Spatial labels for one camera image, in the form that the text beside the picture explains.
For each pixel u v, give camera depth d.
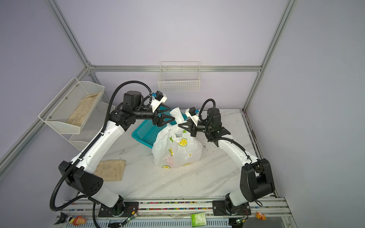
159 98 0.59
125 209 0.73
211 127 0.65
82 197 0.48
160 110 0.70
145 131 1.02
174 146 0.84
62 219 0.69
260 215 0.70
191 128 0.68
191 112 0.65
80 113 0.78
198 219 0.69
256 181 0.43
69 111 0.78
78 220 0.69
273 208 0.76
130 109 0.56
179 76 0.95
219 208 0.73
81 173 0.40
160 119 0.61
